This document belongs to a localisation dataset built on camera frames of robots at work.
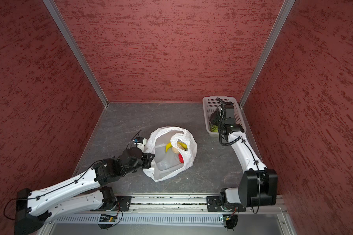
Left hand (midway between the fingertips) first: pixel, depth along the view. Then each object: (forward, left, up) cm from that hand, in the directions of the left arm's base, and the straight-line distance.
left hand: (154, 159), depth 74 cm
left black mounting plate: (-18, +16, -16) cm, 29 cm away
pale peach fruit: (+11, -10, -12) cm, 19 cm away
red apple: (+4, -14, -11) cm, 19 cm away
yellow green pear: (+5, -15, +7) cm, 17 cm away
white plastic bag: (+2, -5, -14) cm, 15 cm away
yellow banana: (+15, -6, -14) cm, 21 cm away
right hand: (+24, -33, +4) cm, 41 cm away
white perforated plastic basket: (+46, -36, -5) cm, 59 cm away
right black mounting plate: (-17, -32, -15) cm, 39 cm away
